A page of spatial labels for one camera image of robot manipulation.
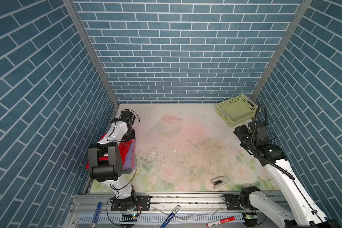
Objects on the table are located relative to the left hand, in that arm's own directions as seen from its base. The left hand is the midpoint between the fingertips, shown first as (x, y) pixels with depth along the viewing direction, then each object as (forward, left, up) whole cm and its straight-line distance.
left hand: (129, 138), depth 91 cm
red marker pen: (-43, -52, -6) cm, 68 cm away
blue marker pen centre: (-41, -28, -6) cm, 50 cm away
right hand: (-5, -65, +17) cm, 67 cm away
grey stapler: (-24, -55, -6) cm, 61 cm away
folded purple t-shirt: (-15, -4, 0) cm, 16 cm away
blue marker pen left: (-41, +9, -7) cm, 42 cm away
